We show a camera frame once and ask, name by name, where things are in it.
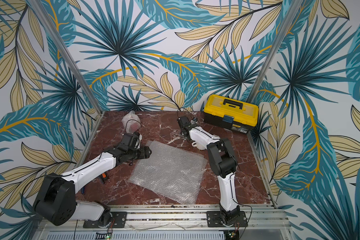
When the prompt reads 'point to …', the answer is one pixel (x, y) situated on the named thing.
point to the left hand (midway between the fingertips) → (146, 154)
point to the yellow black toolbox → (236, 115)
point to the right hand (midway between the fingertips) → (188, 133)
